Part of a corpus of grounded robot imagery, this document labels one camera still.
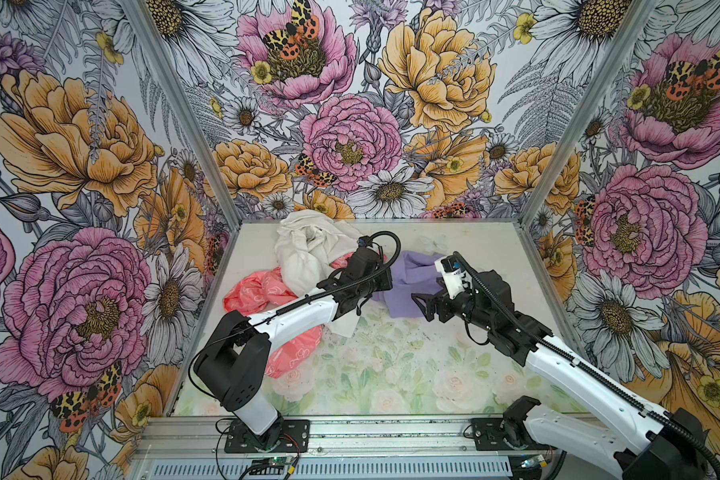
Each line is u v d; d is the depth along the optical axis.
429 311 0.69
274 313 0.51
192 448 0.72
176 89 0.84
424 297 0.68
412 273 0.92
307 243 1.02
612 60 0.79
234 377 0.45
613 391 0.44
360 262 0.65
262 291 0.93
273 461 0.71
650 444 0.40
